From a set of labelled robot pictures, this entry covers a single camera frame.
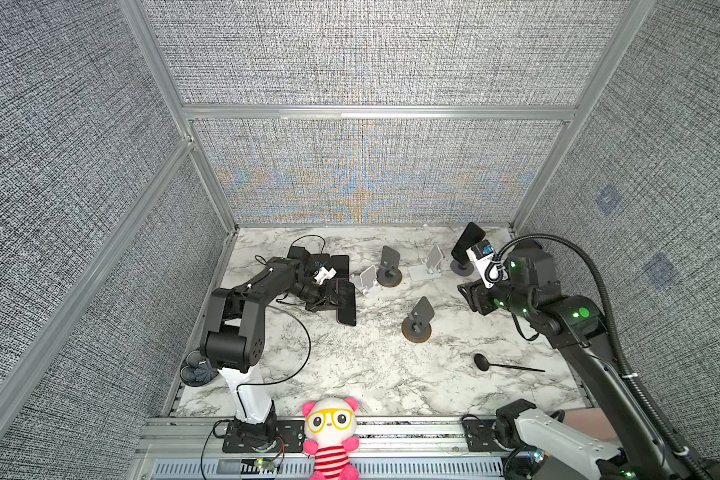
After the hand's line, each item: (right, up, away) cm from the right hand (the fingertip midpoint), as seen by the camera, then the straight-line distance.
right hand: (473, 277), depth 71 cm
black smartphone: (-31, -9, +17) cm, 36 cm away
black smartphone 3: (+9, +11, +27) cm, 31 cm away
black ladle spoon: (+8, -26, +14) cm, 30 cm away
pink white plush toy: (-34, -37, -2) cm, 50 cm away
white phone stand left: (-24, -3, +24) cm, 34 cm away
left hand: (-32, -10, +17) cm, 38 cm away
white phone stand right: (-3, 0, +30) cm, 30 cm away
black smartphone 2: (-33, +2, +38) cm, 51 cm away
